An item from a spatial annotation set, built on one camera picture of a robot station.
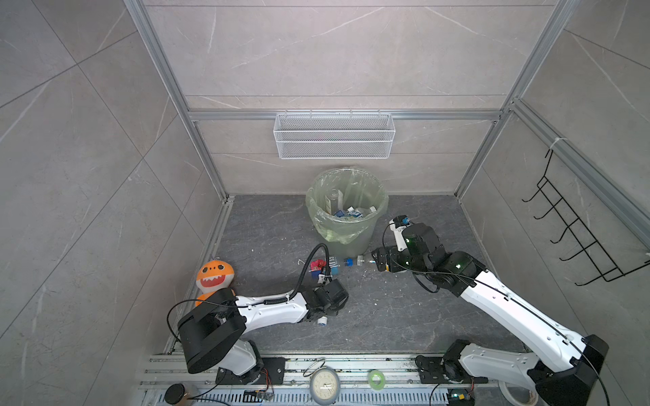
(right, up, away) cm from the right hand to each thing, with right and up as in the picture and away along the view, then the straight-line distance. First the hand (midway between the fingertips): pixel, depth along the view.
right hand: (388, 251), depth 74 cm
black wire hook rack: (+49, -2, -16) cm, 51 cm away
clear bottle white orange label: (-16, +16, +19) cm, 30 cm away
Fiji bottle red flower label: (-22, -8, +14) cm, 27 cm away
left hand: (-16, -18, +12) cm, 27 cm away
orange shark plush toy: (-58, -10, +9) cm, 59 cm away
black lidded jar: (-55, -34, -13) cm, 66 cm away
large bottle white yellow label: (-6, -6, +18) cm, 20 cm away
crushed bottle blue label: (-14, +12, +19) cm, 26 cm away
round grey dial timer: (-19, -36, -6) cm, 41 cm away
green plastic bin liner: (-12, +16, +26) cm, 33 cm away
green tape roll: (-5, -38, -3) cm, 39 cm away
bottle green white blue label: (-8, +12, +13) cm, 20 cm away
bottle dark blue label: (-20, -23, +5) cm, 31 cm away
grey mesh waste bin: (-7, +1, +7) cm, 10 cm away
